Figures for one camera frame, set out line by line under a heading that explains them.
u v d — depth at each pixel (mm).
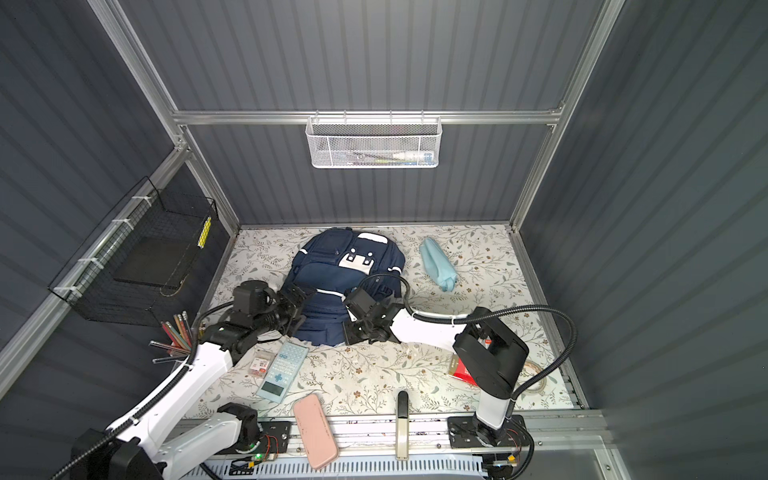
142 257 727
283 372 826
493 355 468
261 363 827
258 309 641
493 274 1055
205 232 836
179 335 791
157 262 708
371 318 667
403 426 727
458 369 838
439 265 1001
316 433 724
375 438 754
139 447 397
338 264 963
